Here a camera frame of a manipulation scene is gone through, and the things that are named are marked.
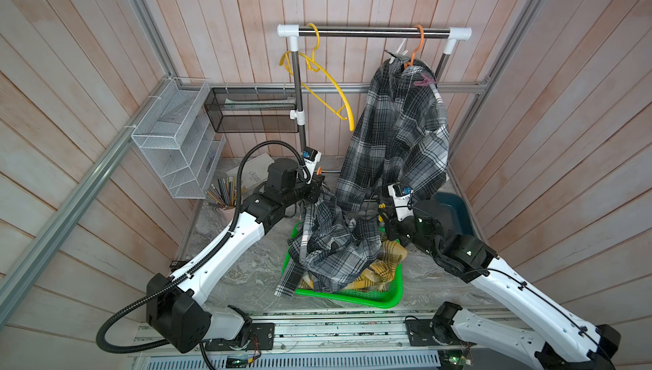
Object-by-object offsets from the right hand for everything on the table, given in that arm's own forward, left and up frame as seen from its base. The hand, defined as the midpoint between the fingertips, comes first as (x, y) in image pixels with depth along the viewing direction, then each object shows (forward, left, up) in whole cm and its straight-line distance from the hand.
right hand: (382, 209), depth 72 cm
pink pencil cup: (+15, +55, -12) cm, 58 cm away
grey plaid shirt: (-11, +15, -1) cm, 19 cm away
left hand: (+8, +18, +3) cm, 20 cm away
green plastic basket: (-17, -3, -25) cm, 30 cm away
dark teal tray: (+12, -37, -25) cm, 47 cm away
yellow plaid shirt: (-13, -1, -15) cm, 20 cm away
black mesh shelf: (+49, +49, 0) cm, 69 cm away
